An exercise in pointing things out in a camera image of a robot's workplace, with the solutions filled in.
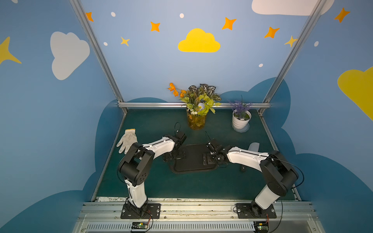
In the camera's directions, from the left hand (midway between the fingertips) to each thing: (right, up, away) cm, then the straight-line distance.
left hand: (177, 156), depth 94 cm
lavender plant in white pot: (+45, +27, +11) cm, 54 cm away
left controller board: (-18, -30, -22) cm, 41 cm away
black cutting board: (+11, -3, -3) cm, 11 cm away
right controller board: (+44, -30, -22) cm, 58 cm away
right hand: (+21, -1, -1) cm, 21 cm away
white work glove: (-37, +10, +8) cm, 39 cm away
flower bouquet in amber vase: (+14, +37, +2) cm, 40 cm away
